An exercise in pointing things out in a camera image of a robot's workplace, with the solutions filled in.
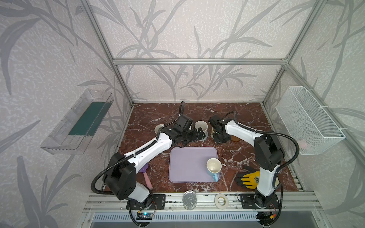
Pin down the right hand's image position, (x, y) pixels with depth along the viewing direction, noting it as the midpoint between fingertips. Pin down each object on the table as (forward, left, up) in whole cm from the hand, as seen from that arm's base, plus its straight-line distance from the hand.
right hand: (220, 136), depth 95 cm
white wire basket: (-15, -34, +31) cm, 48 cm away
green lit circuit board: (-43, +44, -5) cm, 62 cm away
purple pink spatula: (-22, +48, -2) cm, 52 cm away
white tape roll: (-36, +6, -4) cm, 36 cm away
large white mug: (+5, +11, +5) cm, 13 cm away
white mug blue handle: (-19, +6, -2) cm, 20 cm away
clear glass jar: (-37, +20, +2) cm, 42 cm away
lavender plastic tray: (-17, +21, -4) cm, 28 cm away
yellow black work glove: (-27, -13, -1) cm, 30 cm away
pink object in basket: (-15, -39, +16) cm, 44 cm away
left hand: (-6, +13, +14) cm, 20 cm away
